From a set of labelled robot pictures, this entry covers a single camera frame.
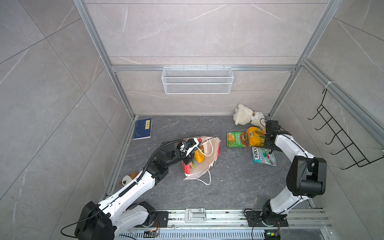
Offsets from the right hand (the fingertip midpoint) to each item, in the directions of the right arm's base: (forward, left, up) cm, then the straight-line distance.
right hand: (274, 143), depth 90 cm
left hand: (-9, +48, +16) cm, 51 cm away
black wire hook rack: (-13, -18, +21) cm, 31 cm away
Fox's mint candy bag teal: (-4, +6, -8) cm, 11 cm away
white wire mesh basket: (+40, +47, +20) cm, 65 cm away
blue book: (+21, +89, -8) cm, 92 cm away
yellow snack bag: (+9, +7, -4) cm, 12 cm away
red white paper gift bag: (+2, +39, -4) cm, 40 cm away
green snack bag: (+10, +20, -9) cm, 23 cm away
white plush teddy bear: (+26, +13, -1) cm, 29 cm away
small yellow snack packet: (-9, +47, +3) cm, 48 cm away
